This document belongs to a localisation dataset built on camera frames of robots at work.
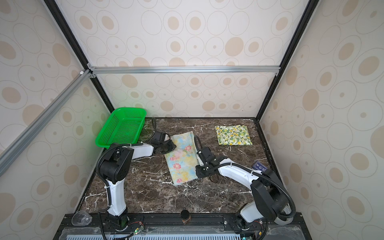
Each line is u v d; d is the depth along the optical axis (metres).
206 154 0.69
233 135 1.06
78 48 0.81
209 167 0.62
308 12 0.69
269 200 0.43
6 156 0.51
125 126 1.17
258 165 0.92
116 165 0.53
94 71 0.90
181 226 0.73
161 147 0.82
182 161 0.94
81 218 0.74
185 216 0.67
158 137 0.82
